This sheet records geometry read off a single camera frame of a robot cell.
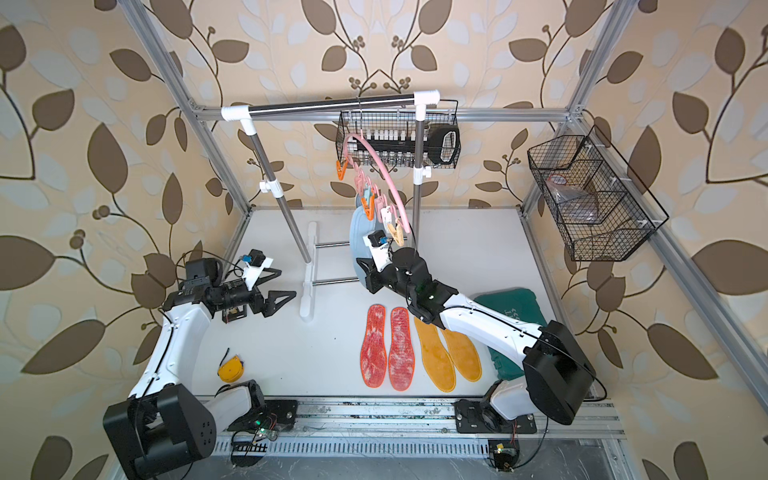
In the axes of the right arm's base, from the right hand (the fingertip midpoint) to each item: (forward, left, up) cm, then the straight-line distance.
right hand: (360, 258), depth 77 cm
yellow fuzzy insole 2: (-20, -20, -24) cm, 37 cm away
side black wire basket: (+5, -60, +10) cm, 62 cm away
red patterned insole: (-18, -10, -23) cm, 31 cm away
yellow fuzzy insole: (-18, -28, -25) cm, 41 cm away
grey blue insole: (+3, -1, +9) cm, 9 cm away
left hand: (-4, +20, -4) cm, 21 cm away
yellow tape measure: (-20, +37, -22) cm, 47 cm away
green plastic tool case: (-5, -46, -20) cm, 50 cm away
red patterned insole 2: (-16, -2, -23) cm, 29 cm away
